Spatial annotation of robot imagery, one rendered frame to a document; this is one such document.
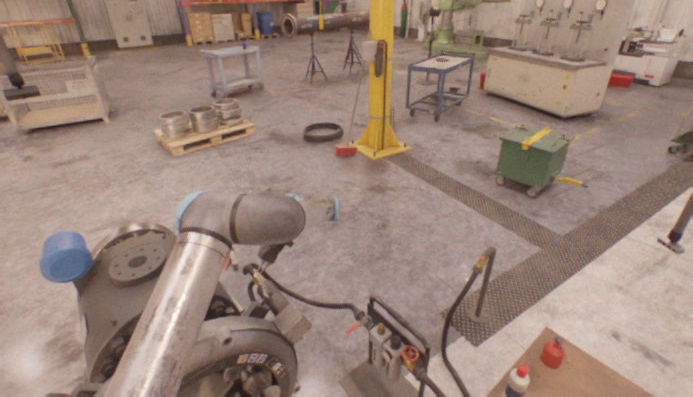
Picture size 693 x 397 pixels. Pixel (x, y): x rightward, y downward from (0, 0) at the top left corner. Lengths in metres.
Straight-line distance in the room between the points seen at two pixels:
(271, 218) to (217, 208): 0.12
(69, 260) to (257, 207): 1.11
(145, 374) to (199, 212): 0.31
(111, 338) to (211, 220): 0.86
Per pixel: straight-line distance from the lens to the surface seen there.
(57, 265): 1.77
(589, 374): 1.94
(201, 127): 5.30
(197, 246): 0.78
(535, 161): 3.80
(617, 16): 6.69
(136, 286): 1.65
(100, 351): 1.60
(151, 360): 0.74
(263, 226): 0.78
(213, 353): 1.25
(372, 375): 2.22
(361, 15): 9.17
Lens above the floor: 1.90
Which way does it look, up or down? 29 degrees down
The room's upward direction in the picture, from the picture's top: 1 degrees counter-clockwise
